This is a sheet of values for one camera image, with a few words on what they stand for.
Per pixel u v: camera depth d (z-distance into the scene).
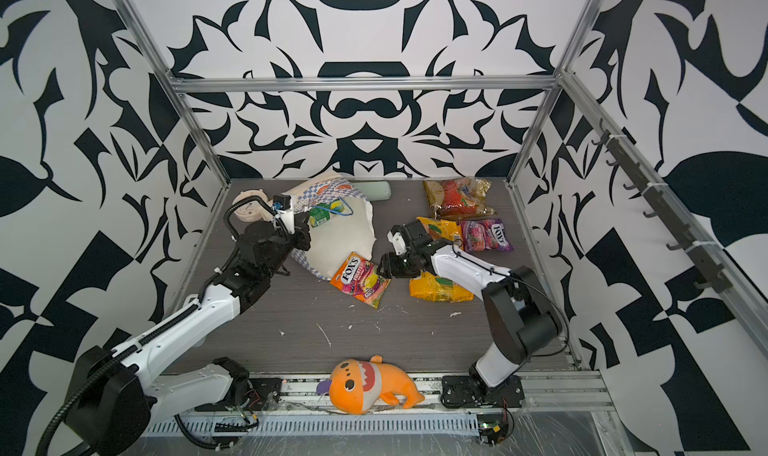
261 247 0.58
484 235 1.00
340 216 0.72
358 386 0.68
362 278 0.90
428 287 0.87
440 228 1.01
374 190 1.16
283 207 0.65
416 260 0.69
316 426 0.65
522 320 0.46
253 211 1.07
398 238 0.85
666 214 0.55
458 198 1.05
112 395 0.40
